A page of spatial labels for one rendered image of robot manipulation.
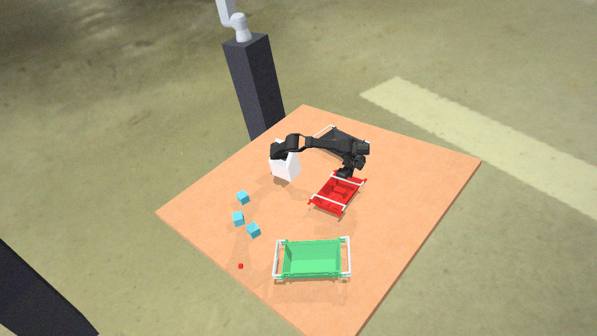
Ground small light blue block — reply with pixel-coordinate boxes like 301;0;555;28
245;222;261;239
236;190;250;205
232;211;245;227

